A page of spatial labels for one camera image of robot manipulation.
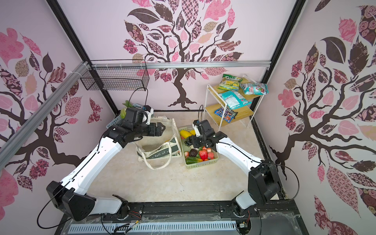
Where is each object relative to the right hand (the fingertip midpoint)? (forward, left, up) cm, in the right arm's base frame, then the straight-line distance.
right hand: (195, 138), depth 85 cm
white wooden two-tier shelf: (+15, -12, +15) cm, 24 cm away
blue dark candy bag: (+16, -23, +1) cm, 28 cm away
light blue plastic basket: (+24, +56, -8) cm, 62 cm away
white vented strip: (-42, +22, -15) cm, 50 cm away
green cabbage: (+23, +50, -2) cm, 55 cm away
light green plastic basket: (0, +6, -12) cm, 14 cm away
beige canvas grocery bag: (-7, +21, -3) cm, 23 cm away
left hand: (-2, +19, +11) cm, 22 cm away
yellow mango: (+8, +6, -7) cm, 12 cm away
